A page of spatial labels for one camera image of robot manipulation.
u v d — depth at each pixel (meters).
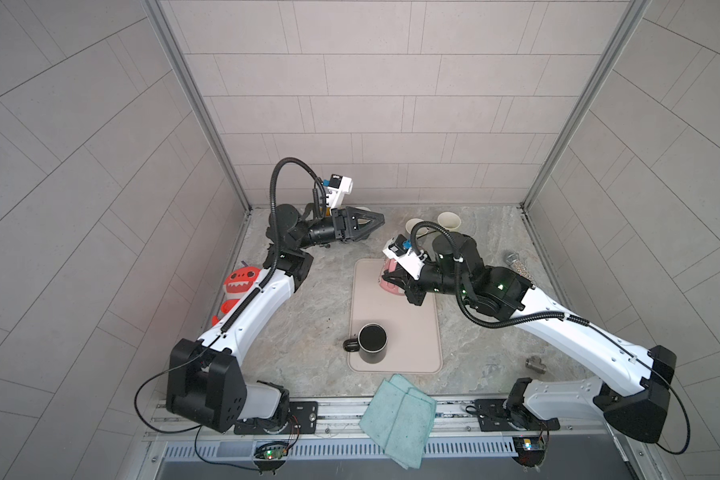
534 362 0.78
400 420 0.70
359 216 0.58
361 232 0.57
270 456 0.64
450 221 1.01
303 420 0.71
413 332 0.85
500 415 0.71
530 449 0.68
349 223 0.56
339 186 0.60
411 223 0.99
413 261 0.55
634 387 0.38
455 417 0.72
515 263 0.96
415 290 0.57
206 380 0.40
